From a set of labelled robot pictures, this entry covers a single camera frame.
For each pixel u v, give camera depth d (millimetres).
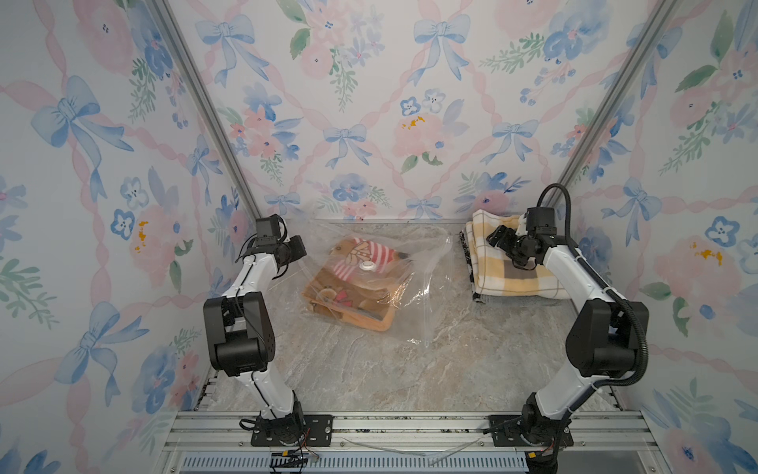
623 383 457
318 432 736
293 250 841
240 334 502
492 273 858
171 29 707
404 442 733
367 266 906
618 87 816
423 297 732
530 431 676
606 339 478
